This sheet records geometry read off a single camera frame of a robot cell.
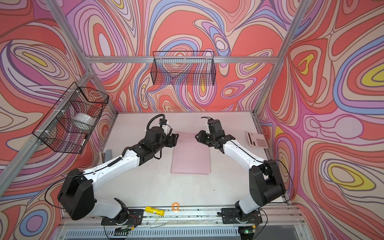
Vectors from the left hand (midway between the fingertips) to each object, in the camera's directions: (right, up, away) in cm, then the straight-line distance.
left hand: (174, 133), depth 83 cm
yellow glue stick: (-9, -38, -9) cm, 41 cm away
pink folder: (+8, -15, +10) cm, 20 cm away
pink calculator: (+54, -6, +18) cm, 58 cm away
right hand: (+14, -4, +5) cm, 15 cm away
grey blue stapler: (-44, -14, +11) cm, 47 cm away
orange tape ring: (+1, -38, -6) cm, 39 cm away
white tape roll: (-43, +8, -10) cm, 45 cm away
